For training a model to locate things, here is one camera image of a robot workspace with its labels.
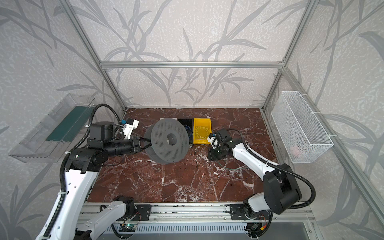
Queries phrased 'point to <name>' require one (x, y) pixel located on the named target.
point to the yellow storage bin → (205, 122)
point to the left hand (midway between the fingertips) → (154, 138)
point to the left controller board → (127, 227)
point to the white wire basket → (303, 137)
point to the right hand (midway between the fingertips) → (208, 152)
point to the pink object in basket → (295, 151)
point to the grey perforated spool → (169, 141)
